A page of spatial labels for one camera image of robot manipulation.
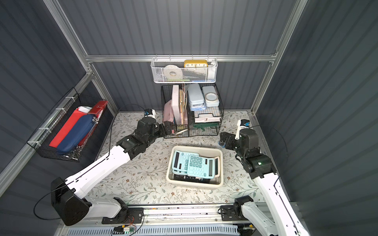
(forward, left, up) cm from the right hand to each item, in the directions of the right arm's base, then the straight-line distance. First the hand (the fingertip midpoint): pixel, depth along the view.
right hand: (232, 139), depth 72 cm
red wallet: (+14, +70, +7) cm, 72 cm away
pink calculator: (-8, +7, -14) cm, 18 cm away
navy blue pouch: (-1, +73, +6) cm, 74 cm away
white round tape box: (+36, +8, -3) cm, 37 cm away
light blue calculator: (-8, +16, -15) cm, 23 cm away
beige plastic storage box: (-14, +6, -22) cm, 27 cm away
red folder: (+3, +82, +4) cm, 82 cm away
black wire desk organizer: (+29, +24, -17) cm, 41 cm away
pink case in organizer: (+31, +38, -14) cm, 51 cm away
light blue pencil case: (+30, +18, -1) cm, 34 cm away
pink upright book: (+27, +31, 0) cm, 41 cm away
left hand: (+7, +34, +2) cm, 35 cm away
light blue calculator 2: (-5, +27, -15) cm, 31 cm away
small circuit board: (-36, +53, -25) cm, 69 cm away
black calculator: (-12, +21, -23) cm, 34 cm away
